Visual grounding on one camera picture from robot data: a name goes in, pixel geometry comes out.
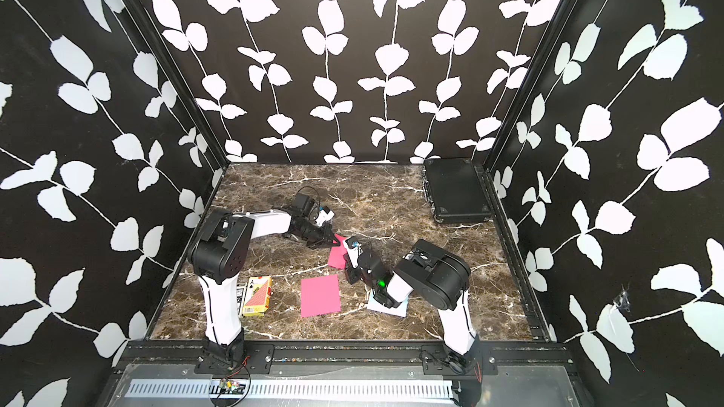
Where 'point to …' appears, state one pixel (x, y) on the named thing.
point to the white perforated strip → (291, 389)
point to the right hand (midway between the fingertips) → (343, 254)
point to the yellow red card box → (259, 291)
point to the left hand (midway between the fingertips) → (340, 239)
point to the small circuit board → (227, 388)
